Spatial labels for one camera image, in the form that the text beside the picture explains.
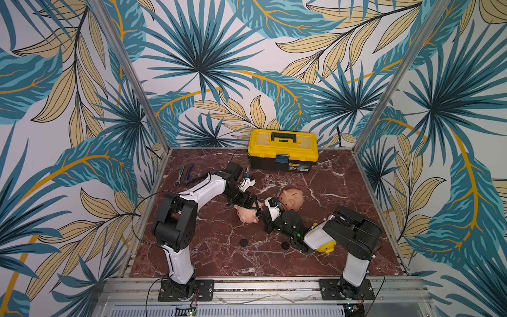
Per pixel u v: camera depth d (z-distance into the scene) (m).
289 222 0.70
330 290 0.73
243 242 0.86
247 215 0.84
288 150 0.98
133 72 0.85
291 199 0.87
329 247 0.77
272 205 0.77
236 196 0.78
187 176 1.06
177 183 1.03
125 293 0.74
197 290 0.73
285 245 0.84
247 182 0.84
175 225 0.48
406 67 0.83
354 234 0.49
